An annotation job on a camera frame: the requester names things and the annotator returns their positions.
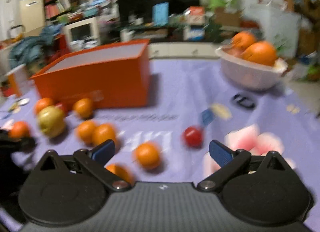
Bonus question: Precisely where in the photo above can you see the orange in basket front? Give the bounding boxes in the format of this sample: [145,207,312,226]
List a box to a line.
[242,41,278,67]

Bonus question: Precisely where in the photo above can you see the small orange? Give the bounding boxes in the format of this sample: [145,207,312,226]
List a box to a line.
[92,123,118,146]
[105,164,135,185]
[133,142,161,170]
[73,98,94,119]
[75,120,97,145]

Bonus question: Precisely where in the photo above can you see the large orange front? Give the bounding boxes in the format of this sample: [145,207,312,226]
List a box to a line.
[9,121,30,139]

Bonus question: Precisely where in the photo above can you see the black hair tie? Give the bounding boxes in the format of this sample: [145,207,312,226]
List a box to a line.
[230,92,257,110]

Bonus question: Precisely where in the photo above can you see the yellow green pear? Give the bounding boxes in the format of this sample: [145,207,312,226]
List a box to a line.
[37,106,66,138]

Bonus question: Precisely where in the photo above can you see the dark red cherry tomato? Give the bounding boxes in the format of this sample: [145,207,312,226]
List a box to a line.
[55,102,69,116]

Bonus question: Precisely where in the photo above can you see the bright red cherry tomato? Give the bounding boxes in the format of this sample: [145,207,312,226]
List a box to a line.
[182,126,203,148]

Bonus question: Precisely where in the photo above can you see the purple floral tablecloth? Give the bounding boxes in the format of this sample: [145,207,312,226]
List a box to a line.
[0,58,320,232]

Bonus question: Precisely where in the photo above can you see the orange in basket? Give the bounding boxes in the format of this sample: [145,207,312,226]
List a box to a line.
[231,31,257,50]
[242,41,278,67]

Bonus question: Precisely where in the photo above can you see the orange cardboard box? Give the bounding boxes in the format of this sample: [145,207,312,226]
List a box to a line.
[31,40,150,109]

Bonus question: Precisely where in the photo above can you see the white microwave oven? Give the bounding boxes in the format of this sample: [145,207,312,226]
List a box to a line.
[63,17,101,46]

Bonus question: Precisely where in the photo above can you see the orange white carton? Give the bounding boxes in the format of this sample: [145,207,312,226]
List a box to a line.
[185,6,205,25]

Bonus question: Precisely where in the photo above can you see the white round tag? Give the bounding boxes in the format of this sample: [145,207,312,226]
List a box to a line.
[16,98,30,107]

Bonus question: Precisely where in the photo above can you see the white chest freezer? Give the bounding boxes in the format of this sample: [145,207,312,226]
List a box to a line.
[247,1,301,58]

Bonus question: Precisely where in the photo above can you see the blue paper box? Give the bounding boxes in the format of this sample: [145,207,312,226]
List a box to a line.
[152,3,169,26]

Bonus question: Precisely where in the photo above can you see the brown fruit in basket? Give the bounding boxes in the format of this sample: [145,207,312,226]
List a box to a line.
[226,47,244,58]

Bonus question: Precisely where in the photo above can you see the orange in basket rear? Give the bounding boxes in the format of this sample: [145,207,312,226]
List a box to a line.
[231,31,257,50]

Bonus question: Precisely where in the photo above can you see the teal jacket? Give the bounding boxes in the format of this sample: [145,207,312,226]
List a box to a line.
[8,24,63,70]

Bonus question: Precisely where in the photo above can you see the small orange by box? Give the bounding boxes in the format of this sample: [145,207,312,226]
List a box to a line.
[73,98,94,119]

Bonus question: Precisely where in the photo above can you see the white plastic fruit basket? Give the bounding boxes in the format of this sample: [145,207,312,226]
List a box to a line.
[215,46,288,91]

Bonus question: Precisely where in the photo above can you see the large orange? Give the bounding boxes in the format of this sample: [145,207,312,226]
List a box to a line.
[9,121,30,139]
[34,97,54,115]

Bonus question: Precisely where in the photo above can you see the large orange back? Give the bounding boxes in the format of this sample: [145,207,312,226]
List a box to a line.
[34,97,54,115]

